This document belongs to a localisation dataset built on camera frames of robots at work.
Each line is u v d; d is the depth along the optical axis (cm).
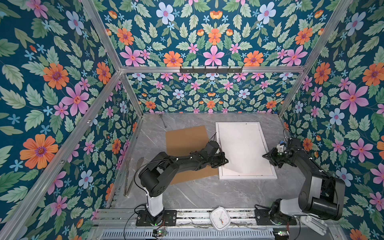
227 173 86
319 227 70
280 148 83
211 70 93
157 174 48
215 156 77
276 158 78
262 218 74
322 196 43
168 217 74
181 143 109
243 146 99
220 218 71
